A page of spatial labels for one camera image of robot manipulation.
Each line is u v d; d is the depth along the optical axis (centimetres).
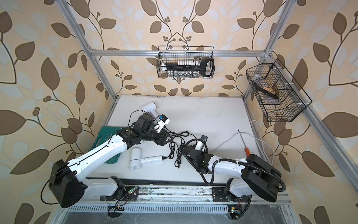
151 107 109
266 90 75
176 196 74
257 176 43
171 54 91
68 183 39
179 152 86
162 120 69
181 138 94
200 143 76
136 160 82
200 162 64
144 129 61
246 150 89
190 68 84
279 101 74
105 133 94
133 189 74
